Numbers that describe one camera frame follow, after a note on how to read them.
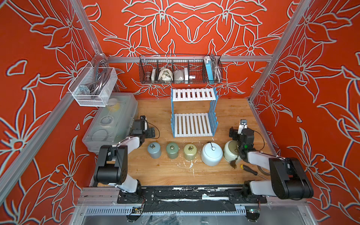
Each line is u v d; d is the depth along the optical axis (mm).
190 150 812
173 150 814
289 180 429
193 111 1105
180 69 964
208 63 832
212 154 777
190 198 729
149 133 853
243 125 758
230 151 797
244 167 812
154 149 832
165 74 908
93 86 778
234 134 830
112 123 854
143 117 854
